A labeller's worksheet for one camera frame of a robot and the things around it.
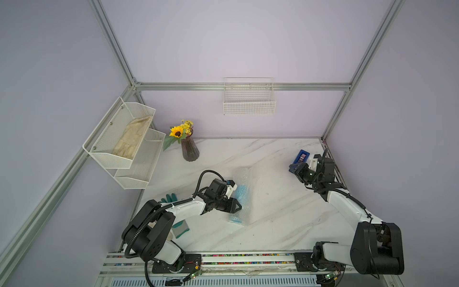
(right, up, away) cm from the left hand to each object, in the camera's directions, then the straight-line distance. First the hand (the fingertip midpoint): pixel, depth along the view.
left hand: (237, 208), depth 86 cm
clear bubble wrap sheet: (+3, +14, +4) cm, 15 cm away
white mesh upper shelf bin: (-53, +33, -12) cm, 64 cm away
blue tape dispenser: (+36, +24, +18) cm, 47 cm away
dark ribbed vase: (-28, +29, +17) cm, 44 cm away
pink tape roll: (+39, +26, +17) cm, 49 cm away
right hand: (+27, +19, +2) cm, 33 cm away
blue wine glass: (+2, +7, 0) cm, 7 cm away
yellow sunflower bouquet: (-31, +38, +5) cm, 50 cm away
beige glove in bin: (-48, +36, -5) cm, 61 cm away
